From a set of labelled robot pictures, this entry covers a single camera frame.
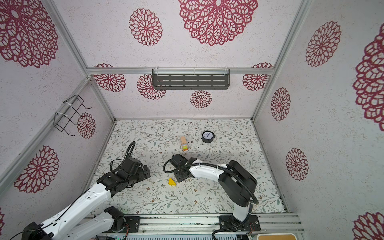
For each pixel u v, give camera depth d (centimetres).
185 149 101
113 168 69
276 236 66
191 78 95
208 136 106
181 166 67
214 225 76
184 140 97
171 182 87
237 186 46
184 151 101
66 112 76
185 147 98
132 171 63
